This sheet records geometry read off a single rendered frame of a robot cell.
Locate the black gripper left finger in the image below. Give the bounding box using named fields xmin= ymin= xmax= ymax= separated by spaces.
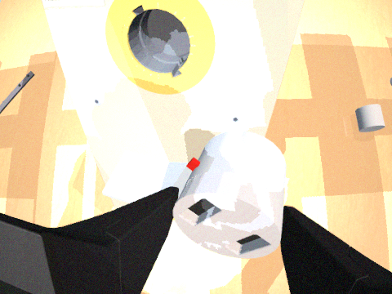
xmin=0 ymin=186 xmax=180 ymax=294

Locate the cream service panel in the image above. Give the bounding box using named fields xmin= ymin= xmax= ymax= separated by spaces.
xmin=42 ymin=0 xmax=305 ymax=184

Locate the grey cylinder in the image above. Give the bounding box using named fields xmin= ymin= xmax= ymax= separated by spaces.
xmin=355 ymin=105 xmax=385 ymax=131

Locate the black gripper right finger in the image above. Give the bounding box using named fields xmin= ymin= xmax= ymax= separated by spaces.
xmin=280 ymin=206 xmax=392 ymax=294

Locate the grey flat bar with two pins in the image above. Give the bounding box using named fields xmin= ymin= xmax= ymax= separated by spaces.
xmin=0 ymin=71 xmax=35 ymax=113

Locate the white cylinder with two slots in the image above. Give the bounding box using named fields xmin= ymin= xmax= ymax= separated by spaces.
xmin=173 ymin=131 xmax=287 ymax=259

